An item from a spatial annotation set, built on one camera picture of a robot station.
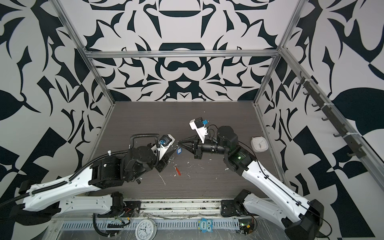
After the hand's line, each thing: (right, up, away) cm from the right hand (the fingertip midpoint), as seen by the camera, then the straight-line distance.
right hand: (181, 144), depth 59 cm
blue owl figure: (+10, -38, +10) cm, 41 cm away
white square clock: (+46, -6, +35) cm, 58 cm away
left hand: (-4, -1, +2) cm, 5 cm away
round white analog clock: (-16, -38, +7) cm, 42 cm away
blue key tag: (-1, -4, +4) cm, 6 cm away
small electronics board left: (-32, -41, +14) cm, 54 cm away
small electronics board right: (+30, -40, +12) cm, 51 cm away
